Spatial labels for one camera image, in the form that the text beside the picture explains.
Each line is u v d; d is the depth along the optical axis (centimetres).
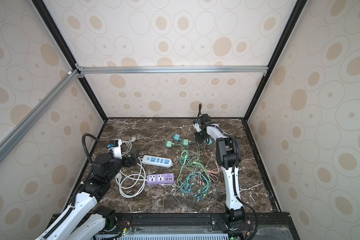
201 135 95
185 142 103
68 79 83
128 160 68
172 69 90
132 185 85
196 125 100
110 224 65
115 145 64
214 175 90
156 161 93
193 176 89
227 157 62
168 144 103
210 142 107
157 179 85
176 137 106
